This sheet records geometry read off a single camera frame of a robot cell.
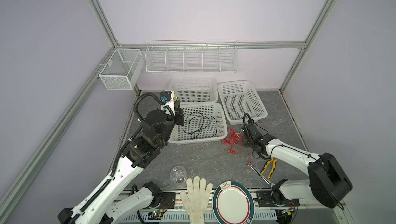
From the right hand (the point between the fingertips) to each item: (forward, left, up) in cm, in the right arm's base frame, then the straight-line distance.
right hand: (249, 138), depth 90 cm
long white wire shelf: (+45, +35, +27) cm, 63 cm away
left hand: (-2, +36, +34) cm, 50 cm away
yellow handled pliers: (-18, -9, -4) cm, 20 cm away
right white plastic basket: (+36, 0, -4) cm, 36 cm away
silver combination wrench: (-23, -8, -5) cm, 25 cm away
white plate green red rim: (-31, +13, -4) cm, 34 cm away
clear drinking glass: (-19, +40, -4) cm, 45 cm away
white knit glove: (-32, +30, -4) cm, 44 cm away
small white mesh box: (+41, +81, +20) cm, 93 cm away
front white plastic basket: (+14, +28, -4) cm, 31 cm away
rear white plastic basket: (+44, +35, -2) cm, 56 cm away
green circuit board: (-36, +50, -6) cm, 62 cm away
